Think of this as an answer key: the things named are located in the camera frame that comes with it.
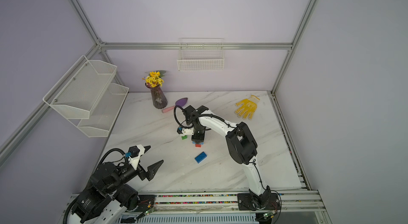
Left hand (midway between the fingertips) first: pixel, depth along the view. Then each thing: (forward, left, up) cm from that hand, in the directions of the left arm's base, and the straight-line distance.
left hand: (155, 156), depth 68 cm
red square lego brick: (+14, -17, -19) cm, 29 cm away
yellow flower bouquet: (+45, +9, +6) cm, 46 cm away
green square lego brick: (+19, -9, -19) cm, 29 cm away
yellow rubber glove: (+44, -51, -19) cm, 70 cm away
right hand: (+17, -19, -16) cm, 30 cm away
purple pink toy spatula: (+49, -3, -19) cm, 53 cm away
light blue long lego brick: (+14, -19, -15) cm, 28 cm away
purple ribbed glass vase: (+45, +10, -9) cm, 47 cm away
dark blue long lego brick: (+7, -19, -18) cm, 27 cm away
